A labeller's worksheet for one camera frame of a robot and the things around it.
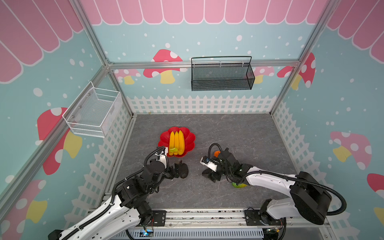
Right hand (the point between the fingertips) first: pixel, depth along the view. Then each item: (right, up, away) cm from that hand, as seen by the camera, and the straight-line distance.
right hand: (205, 167), depth 84 cm
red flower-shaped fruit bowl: (-10, +15, +19) cm, 26 cm away
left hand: (-17, +5, -11) cm, 20 cm away
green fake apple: (+19, -10, -1) cm, 22 cm away
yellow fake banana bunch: (-18, +12, +16) cm, 27 cm away
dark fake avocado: (-13, -3, +3) cm, 13 cm away
